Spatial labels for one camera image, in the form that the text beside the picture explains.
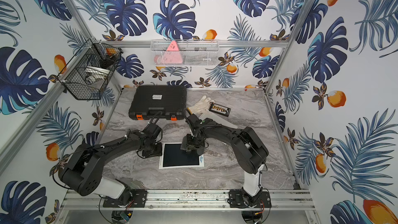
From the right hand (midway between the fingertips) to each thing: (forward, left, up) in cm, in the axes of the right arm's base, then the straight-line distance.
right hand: (188, 147), depth 88 cm
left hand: (-3, +16, -2) cm, 17 cm away
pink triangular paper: (+42, +10, +33) cm, 54 cm away
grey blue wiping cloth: (-2, -7, -1) cm, 7 cm away
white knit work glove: (+32, -7, -2) cm, 33 cm away
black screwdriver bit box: (+29, -19, -1) cm, 35 cm away
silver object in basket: (+25, +48, +32) cm, 62 cm away
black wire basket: (+42, +56, +34) cm, 78 cm away
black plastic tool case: (+33, +29, +4) cm, 45 cm away
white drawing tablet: (-3, +9, -6) cm, 11 cm away
